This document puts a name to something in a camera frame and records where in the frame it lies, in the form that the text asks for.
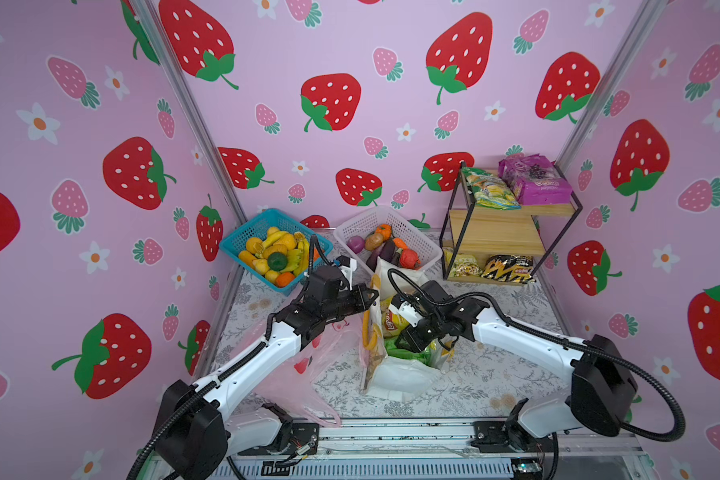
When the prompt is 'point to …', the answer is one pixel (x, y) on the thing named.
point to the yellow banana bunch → (302, 242)
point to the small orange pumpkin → (385, 230)
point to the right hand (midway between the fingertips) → (397, 340)
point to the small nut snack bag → (465, 266)
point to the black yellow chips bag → (509, 267)
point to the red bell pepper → (409, 259)
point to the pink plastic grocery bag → (322, 378)
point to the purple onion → (356, 244)
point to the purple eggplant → (387, 250)
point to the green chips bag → (394, 350)
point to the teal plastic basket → (260, 224)
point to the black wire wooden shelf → (497, 244)
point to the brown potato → (374, 241)
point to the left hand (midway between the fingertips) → (380, 292)
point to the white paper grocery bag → (390, 372)
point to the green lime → (277, 261)
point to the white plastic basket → (427, 248)
